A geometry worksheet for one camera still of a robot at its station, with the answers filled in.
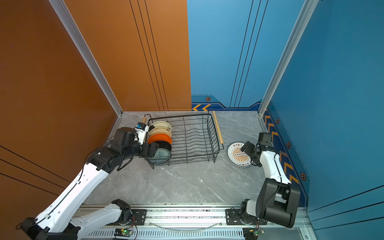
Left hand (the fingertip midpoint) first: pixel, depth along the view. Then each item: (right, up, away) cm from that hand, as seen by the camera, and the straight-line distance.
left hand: (151, 142), depth 73 cm
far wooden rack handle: (-10, +12, +18) cm, 23 cm away
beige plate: (0, +5, +21) cm, 21 cm away
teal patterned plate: (+2, -9, +15) cm, 18 cm away
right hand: (+53, -7, +15) cm, 55 cm away
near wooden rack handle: (+35, +4, +10) cm, 37 cm away
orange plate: (0, +1, +19) cm, 19 cm away
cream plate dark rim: (0, +9, +23) cm, 25 cm away
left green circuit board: (-11, -43, -3) cm, 44 cm away
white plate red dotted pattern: (+47, -11, +18) cm, 52 cm away
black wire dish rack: (+15, -1, +29) cm, 32 cm away
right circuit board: (+49, -43, -3) cm, 65 cm away
